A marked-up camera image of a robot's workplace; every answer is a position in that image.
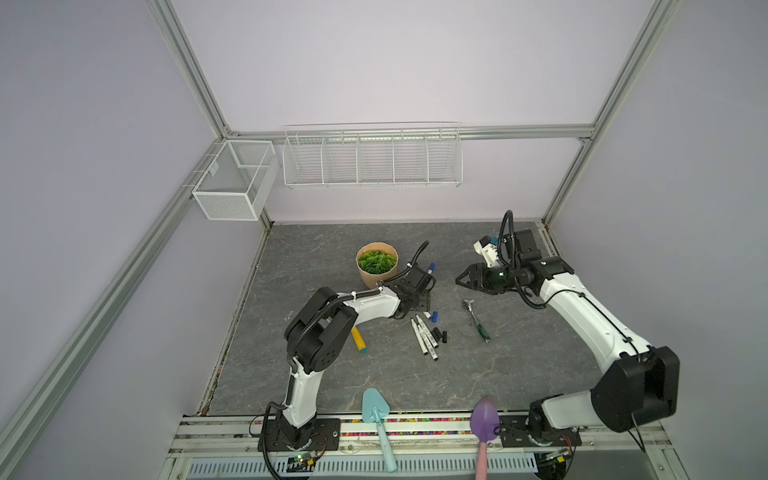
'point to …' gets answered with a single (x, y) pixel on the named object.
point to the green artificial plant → (376, 261)
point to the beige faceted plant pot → (371, 279)
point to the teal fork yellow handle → (359, 341)
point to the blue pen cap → (434, 317)
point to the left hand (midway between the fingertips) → (421, 301)
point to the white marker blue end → (432, 266)
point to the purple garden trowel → (485, 423)
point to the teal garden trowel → (374, 406)
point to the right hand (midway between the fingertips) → (463, 284)
